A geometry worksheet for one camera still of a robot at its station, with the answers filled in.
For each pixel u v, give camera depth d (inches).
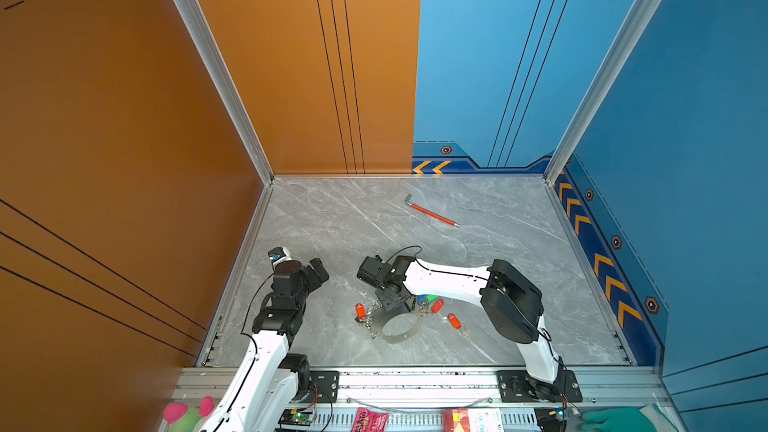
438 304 34.2
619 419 26.8
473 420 26.0
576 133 41.8
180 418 25.6
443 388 29.7
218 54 34.1
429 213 42.9
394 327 32.8
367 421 27.1
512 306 20.5
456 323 32.7
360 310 34.1
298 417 27.8
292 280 24.0
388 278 25.1
